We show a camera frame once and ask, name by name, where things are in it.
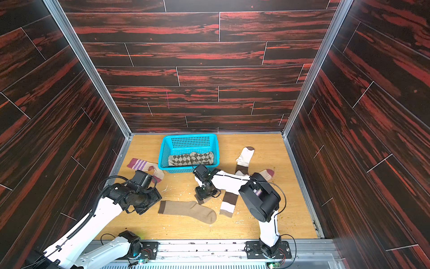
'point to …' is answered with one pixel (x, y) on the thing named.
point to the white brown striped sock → (229, 201)
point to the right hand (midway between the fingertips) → (205, 193)
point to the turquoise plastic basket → (181, 153)
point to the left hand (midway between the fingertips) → (160, 200)
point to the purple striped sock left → (152, 168)
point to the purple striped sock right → (267, 174)
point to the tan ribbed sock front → (188, 208)
